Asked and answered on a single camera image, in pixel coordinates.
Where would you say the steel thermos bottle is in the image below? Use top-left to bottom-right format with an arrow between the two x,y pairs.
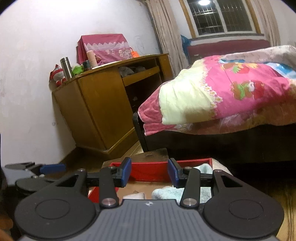
60,57 -> 73,81

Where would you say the pink floral quilt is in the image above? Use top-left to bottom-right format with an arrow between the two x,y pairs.
138,56 -> 295,136

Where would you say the wooden desk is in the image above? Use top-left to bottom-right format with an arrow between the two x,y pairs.
53,54 -> 174,160

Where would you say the window with wooden frame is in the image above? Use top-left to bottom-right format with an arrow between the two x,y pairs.
179,1 -> 261,39

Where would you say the pink cloth covered box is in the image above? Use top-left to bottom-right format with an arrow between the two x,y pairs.
76,34 -> 132,65

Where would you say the red cardboard box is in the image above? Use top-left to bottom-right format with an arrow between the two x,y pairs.
88,158 -> 212,203

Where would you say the green plush toy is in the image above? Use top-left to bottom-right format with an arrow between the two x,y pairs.
72,65 -> 84,76

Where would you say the red santa plush doll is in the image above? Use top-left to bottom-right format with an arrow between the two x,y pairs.
49,64 -> 66,87

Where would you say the beige curtain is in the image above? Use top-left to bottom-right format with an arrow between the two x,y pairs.
253,0 -> 281,47
146,0 -> 189,76

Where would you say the beige left curtain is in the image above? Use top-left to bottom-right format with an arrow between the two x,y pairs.
146,0 -> 189,76

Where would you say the beige right curtain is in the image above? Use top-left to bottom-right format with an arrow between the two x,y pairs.
253,0 -> 281,47

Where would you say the orange small object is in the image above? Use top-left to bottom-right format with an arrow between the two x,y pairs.
130,48 -> 140,58

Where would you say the pink cylinder cup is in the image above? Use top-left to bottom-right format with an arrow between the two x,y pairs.
86,50 -> 98,68

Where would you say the dark small jar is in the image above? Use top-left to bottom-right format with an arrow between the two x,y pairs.
82,60 -> 92,72

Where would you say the dark bed frame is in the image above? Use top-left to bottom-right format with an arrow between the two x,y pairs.
132,39 -> 296,186

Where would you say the light blue towel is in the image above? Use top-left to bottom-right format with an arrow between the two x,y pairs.
152,164 -> 213,204

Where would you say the white sponge block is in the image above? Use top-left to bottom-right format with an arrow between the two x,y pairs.
123,192 -> 146,200

